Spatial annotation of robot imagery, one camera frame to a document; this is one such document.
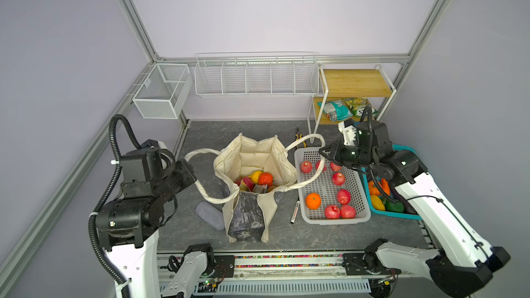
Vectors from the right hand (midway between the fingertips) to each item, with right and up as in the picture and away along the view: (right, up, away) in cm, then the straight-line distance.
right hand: (319, 152), depth 67 cm
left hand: (-38, -5, -9) cm, 40 cm away
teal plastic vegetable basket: (+27, -23, +8) cm, 36 cm away
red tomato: (-18, -12, +18) cm, 28 cm away
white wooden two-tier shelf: (+23, +23, +19) cm, 37 cm away
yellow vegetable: (+28, -22, +16) cm, 39 cm away
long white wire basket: (-23, +35, +30) cm, 52 cm away
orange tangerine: (+1, -21, +17) cm, 27 cm away
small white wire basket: (-69, +28, +34) cm, 82 cm away
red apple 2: (0, -9, +27) cm, 28 cm away
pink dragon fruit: (-26, -13, +14) cm, 33 cm away
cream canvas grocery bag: (-26, -2, +22) cm, 34 cm away
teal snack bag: (+16, +19, +32) cm, 40 cm away
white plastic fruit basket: (+7, -25, +14) cm, 30 cm away
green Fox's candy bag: (+27, +21, +35) cm, 49 cm away
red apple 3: (+3, -4, -6) cm, 8 cm away
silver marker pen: (-6, -26, +19) cm, 33 cm away
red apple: (+14, -25, +14) cm, 32 cm away
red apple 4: (+14, -13, +24) cm, 31 cm away
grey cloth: (-40, -27, +16) cm, 51 cm away
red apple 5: (+14, -20, +18) cm, 30 cm away
